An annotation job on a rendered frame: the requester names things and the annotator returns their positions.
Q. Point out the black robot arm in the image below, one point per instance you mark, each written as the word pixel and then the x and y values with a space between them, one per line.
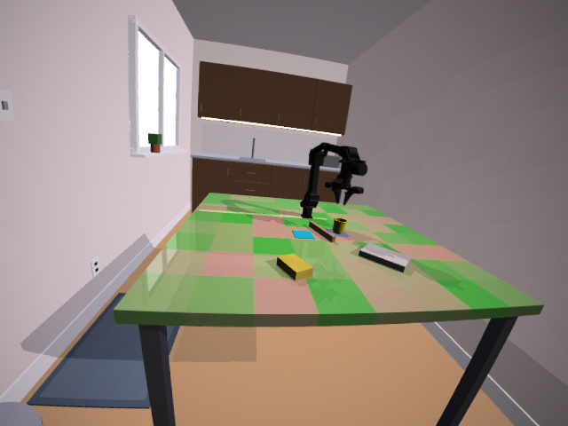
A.
pixel 350 163

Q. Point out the yellow rectangular block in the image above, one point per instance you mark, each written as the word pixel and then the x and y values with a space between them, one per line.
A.
pixel 294 266

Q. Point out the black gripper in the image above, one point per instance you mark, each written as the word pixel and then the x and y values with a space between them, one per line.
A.
pixel 350 190

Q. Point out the brown wooden plank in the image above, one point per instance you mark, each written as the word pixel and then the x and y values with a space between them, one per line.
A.
pixel 326 234

